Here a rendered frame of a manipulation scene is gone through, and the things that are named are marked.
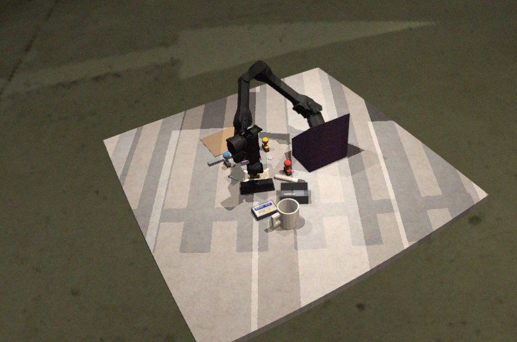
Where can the brown rubber stamp with yellow top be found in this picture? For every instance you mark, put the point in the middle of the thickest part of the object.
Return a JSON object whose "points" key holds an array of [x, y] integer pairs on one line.
{"points": [[264, 144]]}

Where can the grey mug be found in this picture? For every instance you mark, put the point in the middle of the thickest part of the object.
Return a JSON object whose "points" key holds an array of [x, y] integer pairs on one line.
{"points": [[288, 214]]}

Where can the brown rubber stamp with red knob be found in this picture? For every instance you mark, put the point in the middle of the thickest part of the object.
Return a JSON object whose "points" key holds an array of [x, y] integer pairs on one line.
{"points": [[287, 170]]}

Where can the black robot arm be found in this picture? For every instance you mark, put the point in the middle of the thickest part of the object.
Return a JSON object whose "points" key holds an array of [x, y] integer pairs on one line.
{"points": [[260, 71]]}

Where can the pale yellow inspection card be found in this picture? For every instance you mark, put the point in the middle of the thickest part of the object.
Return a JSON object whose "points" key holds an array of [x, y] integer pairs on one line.
{"points": [[263, 175]]}

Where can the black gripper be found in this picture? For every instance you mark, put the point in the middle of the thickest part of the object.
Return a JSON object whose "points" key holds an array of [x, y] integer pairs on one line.
{"points": [[255, 166]]}

